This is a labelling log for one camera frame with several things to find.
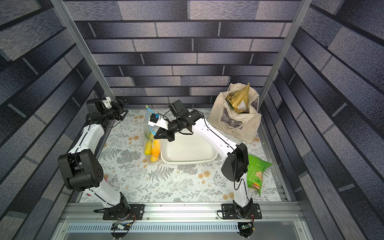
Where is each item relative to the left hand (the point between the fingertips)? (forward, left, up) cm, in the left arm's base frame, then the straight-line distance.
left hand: (130, 102), depth 84 cm
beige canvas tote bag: (-5, -67, -15) cm, 69 cm away
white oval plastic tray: (-14, -32, -29) cm, 45 cm away
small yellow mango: (-20, -11, -18) cm, 29 cm away
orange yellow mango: (-22, -15, -18) cm, 32 cm away
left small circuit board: (-56, -2, -30) cm, 63 cm away
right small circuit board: (-55, -64, -32) cm, 91 cm away
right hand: (-20, -18, -4) cm, 27 cm away
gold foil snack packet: (+7, -66, -5) cm, 66 cm away
